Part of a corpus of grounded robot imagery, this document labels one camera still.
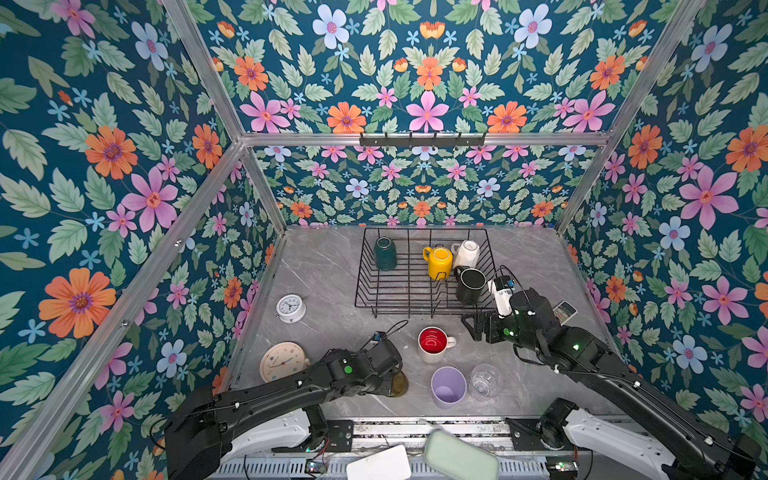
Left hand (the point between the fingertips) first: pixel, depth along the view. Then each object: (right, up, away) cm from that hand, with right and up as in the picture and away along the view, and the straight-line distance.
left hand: (395, 382), depth 76 cm
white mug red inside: (+11, +7, +12) cm, 18 cm away
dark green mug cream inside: (-4, +34, +22) cm, 40 cm away
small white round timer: (-34, +16, +17) cm, 41 cm away
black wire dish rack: (+9, +28, +27) cm, 40 cm away
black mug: (+22, +24, +12) cm, 35 cm away
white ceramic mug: (+23, +33, +20) cm, 45 cm away
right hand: (+20, +18, -3) cm, 27 cm away
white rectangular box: (-1, -14, -10) cm, 17 cm away
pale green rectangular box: (+14, -15, -7) cm, 21 cm away
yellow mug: (+14, +31, +19) cm, 39 cm away
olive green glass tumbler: (+1, -2, +2) cm, 3 cm away
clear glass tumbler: (+25, -2, +6) cm, 26 cm away
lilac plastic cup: (+14, -3, +4) cm, 15 cm away
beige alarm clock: (-33, +3, +8) cm, 34 cm away
